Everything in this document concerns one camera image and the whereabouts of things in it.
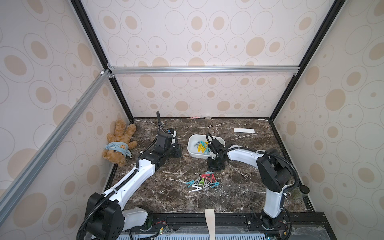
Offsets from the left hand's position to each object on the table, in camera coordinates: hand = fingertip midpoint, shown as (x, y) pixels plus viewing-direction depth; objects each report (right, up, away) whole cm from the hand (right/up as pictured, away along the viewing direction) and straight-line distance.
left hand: (184, 146), depth 81 cm
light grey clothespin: (+7, -21, +6) cm, 23 cm away
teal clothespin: (+3, -22, +4) cm, 23 cm away
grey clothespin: (+7, 0, +21) cm, 23 cm away
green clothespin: (+10, -21, +6) cm, 24 cm away
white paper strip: (+43, +9, +31) cm, 54 cm away
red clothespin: (+16, -19, +7) cm, 26 cm away
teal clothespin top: (+14, -17, +8) cm, 23 cm away
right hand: (+17, -15, +11) cm, 25 cm away
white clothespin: (+8, -25, +3) cm, 26 cm away
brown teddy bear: (-42, 0, +13) cm, 44 cm away
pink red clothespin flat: (+11, -18, +7) cm, 23 cm away
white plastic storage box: (+8, -2, +21) cm, 23 cm away
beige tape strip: (+13, -35, -5) cm, 38 cm away
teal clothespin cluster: (+17, -23, +4) cm, 29 cm away
